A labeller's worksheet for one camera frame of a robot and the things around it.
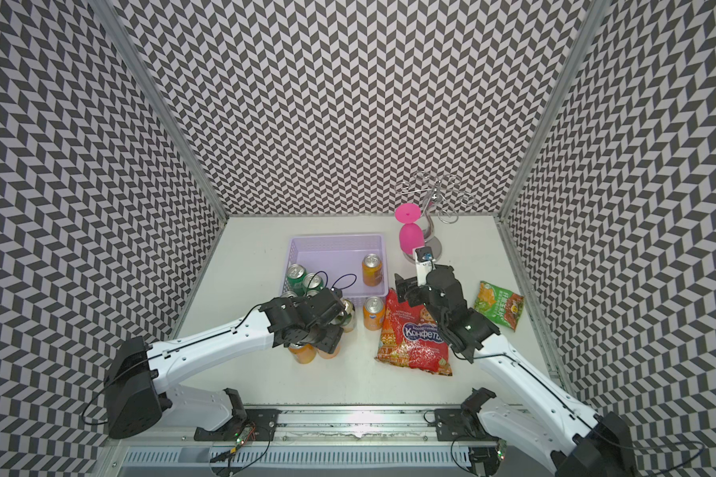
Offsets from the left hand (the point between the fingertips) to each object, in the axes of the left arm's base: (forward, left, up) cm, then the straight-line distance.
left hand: (326, 337), depth 78 cm
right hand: (+12, -24, +11) cm, 29 cm away
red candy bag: (+2, -23, -5) cm, 24 cm away
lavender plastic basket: (+33, 0, -10) cm, 35 cm away
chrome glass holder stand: (+33, -32, +21) cm, 51 cm away
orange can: (+7, -13, 0) cm, 15 cm away
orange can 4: (-3, 0, -7) cm, 8 cm away
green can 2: (+17, +6, 0) cm, 18 cm away
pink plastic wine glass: (+28, -24, +9) cm, 38 cm away
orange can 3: (-4, +6, -2) cm, 7 cm away
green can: (+18, +11, +1) cm, 21 cm away
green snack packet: (+12, -53, -7) cm, 55 cm away
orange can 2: (+22, -12, 0) cm, 25 cm away
